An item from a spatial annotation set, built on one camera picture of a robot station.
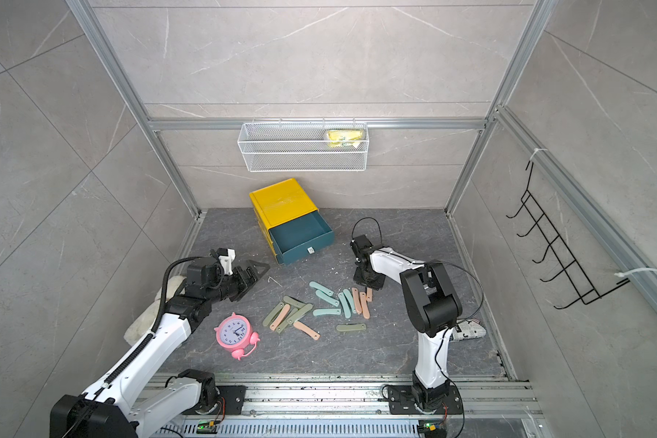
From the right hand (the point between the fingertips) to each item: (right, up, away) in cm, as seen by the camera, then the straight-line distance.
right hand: (367, 282), depth 98 cm
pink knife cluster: (-30, -9, -10) cm, 33 cm away
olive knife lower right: (-7, -13, -9) cm, 17 cm away
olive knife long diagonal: (-24, -9, -8) cm, 27 cm away
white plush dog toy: (-67, -8, -22) cm, 71 cm away
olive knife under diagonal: (-28, -11, -10) cm, 32 cm away
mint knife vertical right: (-7, -5, -5) cm, 10 cm away
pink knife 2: (0, -3, -4) cm, 5 cm away
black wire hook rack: (+44, +14, -32) cm, 56 cm away
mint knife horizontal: (-18, -9, -8) cm, 21 cm away
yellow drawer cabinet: (-31, +29, -5) cm, 42 cm away
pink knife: (-22, -13, -12) cm, 28 cm away
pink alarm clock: (-43, -13, -14) cm, 48 cm away
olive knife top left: (-26, -5, -5) cm, 27 cm away
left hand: (-33, +7, -18) cm, 39 cm away
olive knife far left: (-33, -9, -9) cm, 35 cm away
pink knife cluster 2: (-4, -5, -6) cm, 9 cm away
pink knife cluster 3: (-2, -4, -5) cm, 7 cm away
